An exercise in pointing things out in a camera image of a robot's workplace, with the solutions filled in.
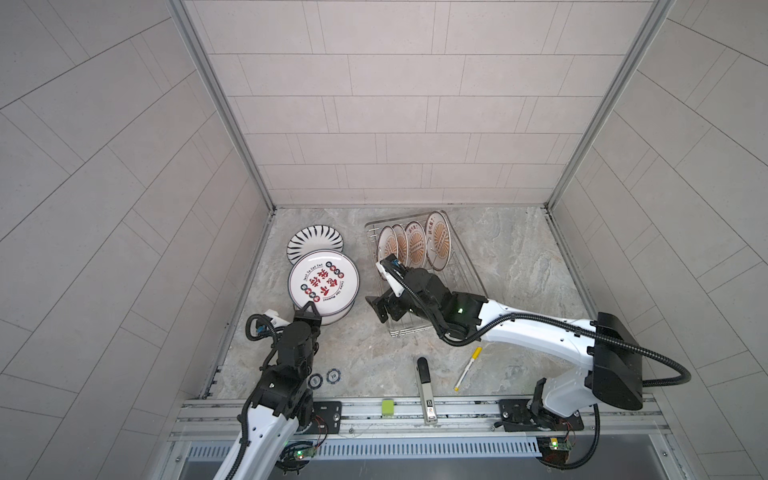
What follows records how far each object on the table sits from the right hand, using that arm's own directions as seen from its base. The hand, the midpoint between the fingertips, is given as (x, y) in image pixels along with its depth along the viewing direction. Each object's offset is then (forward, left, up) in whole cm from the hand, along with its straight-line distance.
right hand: (377, 290), depth 73 cm
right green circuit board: (-33, -39, -21) cm, 55 cm away
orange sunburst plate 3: (+22, -19, -8) cm, 30 cm away
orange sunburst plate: (+8, +14, -5) cm, 17 cm away
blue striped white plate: (+32, +24, -15) cm, 43 cm away
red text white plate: (+23, -12, -9) cm, 27 cm away
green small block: (-22, -1, -20) cm, 29 cm away
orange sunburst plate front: (+22, -3, -9) cm, 24 cm away
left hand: (+3, +15, -6) cm, 16 cm away
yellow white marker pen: (-11, -25, -19) cm, 34 cm away
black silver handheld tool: (-20, -11, -16) cm, 28 cm away
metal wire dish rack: (+13, -26, -16) cm, 33 cm away
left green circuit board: (-30, +17, -15) cm, 37 cm away
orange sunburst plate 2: (+21, -8, -9) cm, 24 cm away
